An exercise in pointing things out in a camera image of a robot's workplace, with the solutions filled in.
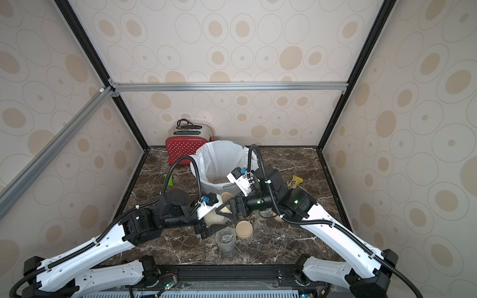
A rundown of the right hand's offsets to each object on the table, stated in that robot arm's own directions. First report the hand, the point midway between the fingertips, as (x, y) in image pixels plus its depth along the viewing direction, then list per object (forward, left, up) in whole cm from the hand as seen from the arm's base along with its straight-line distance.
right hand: (229, 204), depth 61 cm
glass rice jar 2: (-1, +4, -30) cm, 30 cm away
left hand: (-2, +1, -4) cm, 4 cm away
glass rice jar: (-4, +5, -3) cm, 7 cm away
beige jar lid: (+3, -4, -29) cm, 29 cm away
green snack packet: (+28, +38, -28) cm, 55 cm away
